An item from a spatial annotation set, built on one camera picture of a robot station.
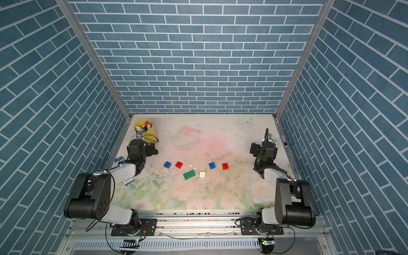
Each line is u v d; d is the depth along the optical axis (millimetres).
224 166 935
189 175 906
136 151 710
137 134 806
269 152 716
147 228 729
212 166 935
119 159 961
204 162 969
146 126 987
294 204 439
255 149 868
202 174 891
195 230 739
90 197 441
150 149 846
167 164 935
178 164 933
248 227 732
